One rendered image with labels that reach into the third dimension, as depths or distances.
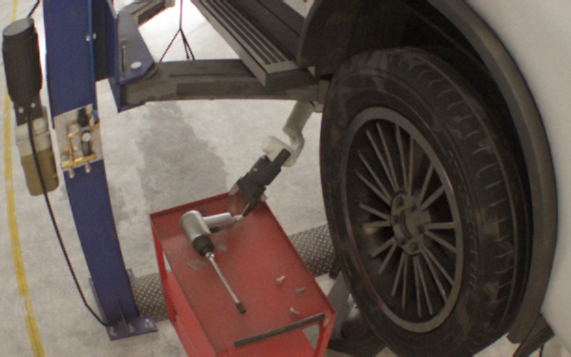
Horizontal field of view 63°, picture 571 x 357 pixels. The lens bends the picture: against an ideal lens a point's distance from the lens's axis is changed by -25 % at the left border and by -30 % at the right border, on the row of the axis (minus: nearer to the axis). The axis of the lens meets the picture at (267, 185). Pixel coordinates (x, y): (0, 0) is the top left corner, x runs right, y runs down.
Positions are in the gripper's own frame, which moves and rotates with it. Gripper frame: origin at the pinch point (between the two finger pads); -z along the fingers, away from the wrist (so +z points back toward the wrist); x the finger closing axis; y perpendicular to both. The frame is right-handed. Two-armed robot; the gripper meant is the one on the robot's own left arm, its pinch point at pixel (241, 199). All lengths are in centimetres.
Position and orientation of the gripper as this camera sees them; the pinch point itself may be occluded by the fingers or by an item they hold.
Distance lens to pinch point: 229.5
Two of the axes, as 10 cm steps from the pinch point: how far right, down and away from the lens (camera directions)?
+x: 4.6, 6.9, -5.7
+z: 5.9, -7.1, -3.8
